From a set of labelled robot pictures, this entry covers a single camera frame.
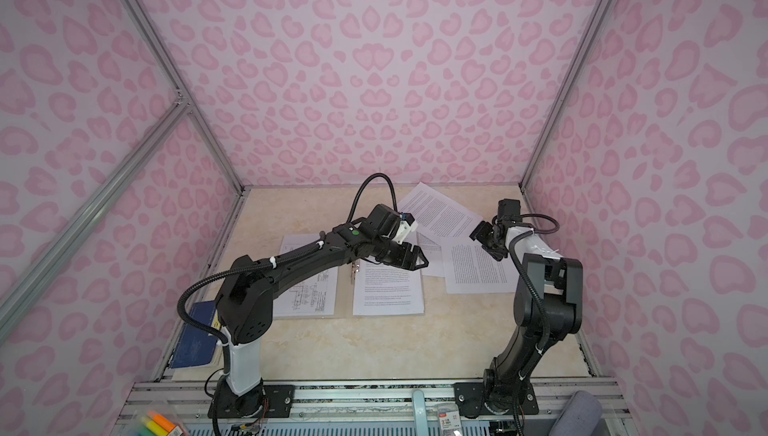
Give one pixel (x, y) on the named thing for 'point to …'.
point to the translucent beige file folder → (345, 291)
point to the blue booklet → (196, 346)
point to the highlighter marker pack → (158, 423)
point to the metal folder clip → (355, 269)
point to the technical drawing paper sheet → (316, 296)
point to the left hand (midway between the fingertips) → (422, 258)
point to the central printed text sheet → (438, 215)
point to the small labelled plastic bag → (449, 419)
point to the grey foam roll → (578, 416)
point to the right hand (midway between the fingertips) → (483, 237)
